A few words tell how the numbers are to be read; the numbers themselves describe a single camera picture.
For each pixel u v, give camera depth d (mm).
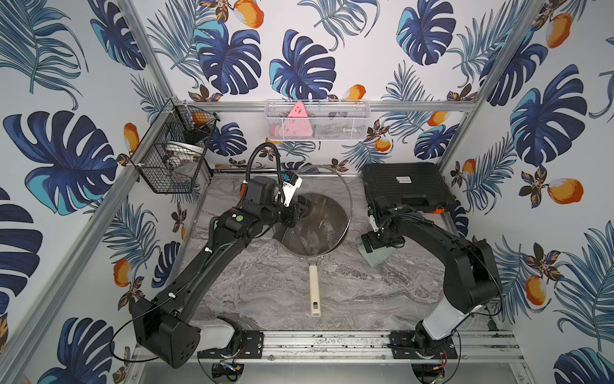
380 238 786
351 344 759
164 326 377
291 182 630
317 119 999
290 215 639
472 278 463
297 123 905
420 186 1098
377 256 928
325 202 803
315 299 732
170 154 835
